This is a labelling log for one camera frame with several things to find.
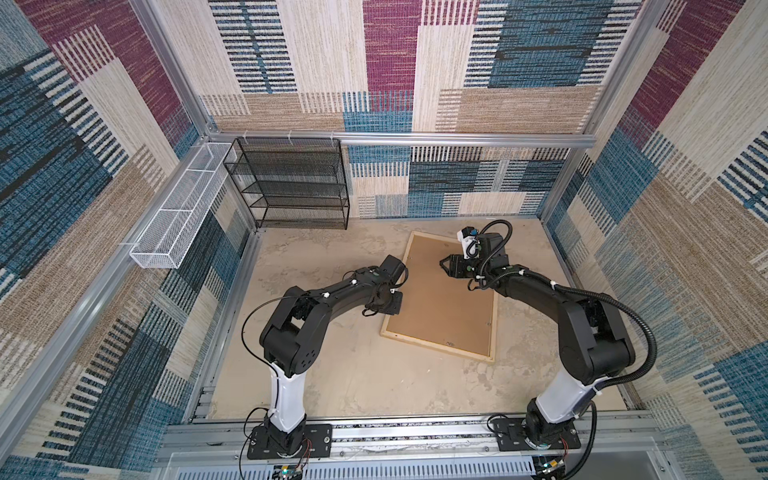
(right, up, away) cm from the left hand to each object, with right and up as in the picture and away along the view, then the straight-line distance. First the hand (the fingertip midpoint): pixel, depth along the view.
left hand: (392, 302), depth 95 cm
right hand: (+17, +12, -1) cm, 21 cm away
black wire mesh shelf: (-37, +41, +17) cm, 58 cm away
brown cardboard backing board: (+14, -1, -3) cm, 15 cm away
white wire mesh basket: (-52, +19, -25) cm, 61 cm away
